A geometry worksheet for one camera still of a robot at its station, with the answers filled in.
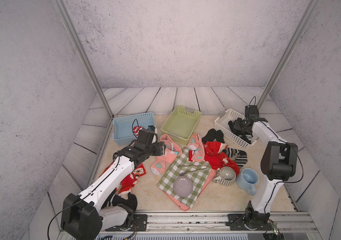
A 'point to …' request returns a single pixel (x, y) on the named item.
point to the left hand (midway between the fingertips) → (163, 146)
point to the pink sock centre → (171, 152)
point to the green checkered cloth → (198, 171)
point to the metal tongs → (203, 168)
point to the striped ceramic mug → (225, 175)
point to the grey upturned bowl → (183, 186)
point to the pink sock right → (196, 144)
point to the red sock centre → (215, 158)
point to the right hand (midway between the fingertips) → (240, 123)
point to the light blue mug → (247, 179)
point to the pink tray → (210, 177)
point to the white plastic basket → (221, 125)
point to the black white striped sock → (242, 158)
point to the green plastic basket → (181, 123)
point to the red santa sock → (128, 182)
